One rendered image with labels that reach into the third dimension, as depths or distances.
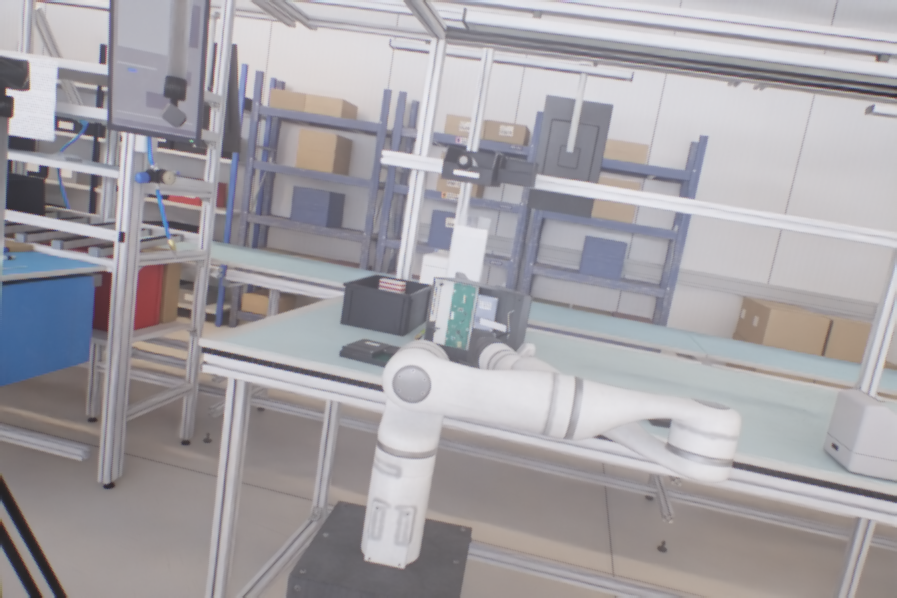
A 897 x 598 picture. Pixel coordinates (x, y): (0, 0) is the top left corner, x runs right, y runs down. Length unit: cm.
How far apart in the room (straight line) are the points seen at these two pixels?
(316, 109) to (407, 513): 488
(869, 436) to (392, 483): 94
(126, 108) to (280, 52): 397
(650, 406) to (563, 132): 253
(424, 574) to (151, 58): 193
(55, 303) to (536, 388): 209
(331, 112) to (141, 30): 327
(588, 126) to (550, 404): 255
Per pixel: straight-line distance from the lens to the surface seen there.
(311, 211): 561
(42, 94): 300
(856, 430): 148
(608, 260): 516
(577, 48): 224
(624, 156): 517
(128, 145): 278
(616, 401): 92
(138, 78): 249
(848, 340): 498
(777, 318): 482
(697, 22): 181
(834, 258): 596
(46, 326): 270
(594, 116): 337
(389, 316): 181
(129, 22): 248
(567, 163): 330
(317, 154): 559
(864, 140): 604
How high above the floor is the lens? 139
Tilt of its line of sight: 10 degrees down
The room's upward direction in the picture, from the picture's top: 10 degrees clockwise
